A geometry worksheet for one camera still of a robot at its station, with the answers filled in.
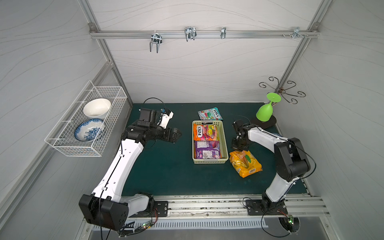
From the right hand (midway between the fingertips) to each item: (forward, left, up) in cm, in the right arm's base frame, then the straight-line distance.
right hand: (235, 147), depth 94 cm
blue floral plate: (-12, +71, +32) cm, 79 cm away
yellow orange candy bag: (-11, -4, +2) cm, 12 cm away
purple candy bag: (-5, +18, +5) cm, 19 cm away
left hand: (-5, +36, +23) cm, 43 cm away
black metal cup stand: (+28, -21, +28) cm, 45 cm away
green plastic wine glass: (+12, -14, +20) cm, 27 cm away
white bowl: (+1, +74, +33) cm, 81 cm away
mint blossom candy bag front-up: (+27, +14, 0) cm, 31 cm away
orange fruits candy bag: (+7, +19, +5) cm, 21 cm away
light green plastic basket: (0, +7, -1) cm, 7 cm away
